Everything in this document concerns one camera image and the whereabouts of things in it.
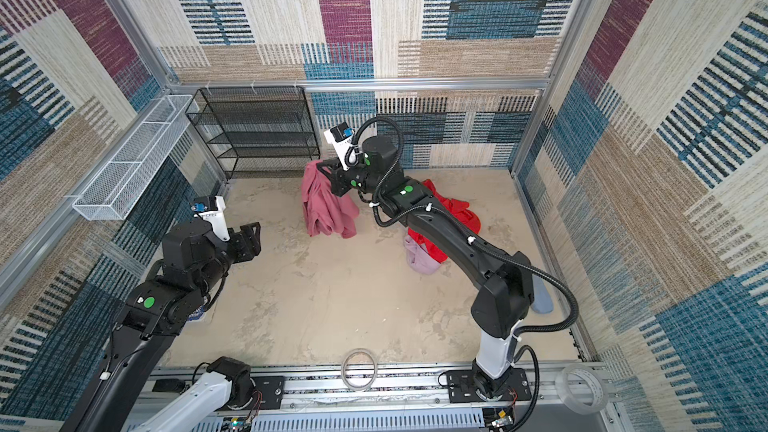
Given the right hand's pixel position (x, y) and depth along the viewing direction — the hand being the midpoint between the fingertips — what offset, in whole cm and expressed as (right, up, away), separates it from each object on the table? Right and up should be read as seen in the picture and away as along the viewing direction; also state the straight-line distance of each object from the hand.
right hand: (320, 168), depth 71 cm
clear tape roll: (+65, -51, 0) cm, 83 cm away
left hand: (-16, -12, -3) cm, 20 cm away
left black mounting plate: (-12, -53, +3) cm, 55 cm away
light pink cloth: (+25, -25, +24) cm, 43 cm away
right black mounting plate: (+33, -53, +3) cm, 62 cm away
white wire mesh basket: (-49, -5, 0) cm, 49 cm away
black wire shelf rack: (-31, +18, +38) cm, 52 cm away
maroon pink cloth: (0, -10, +4) cm, 11 cm away
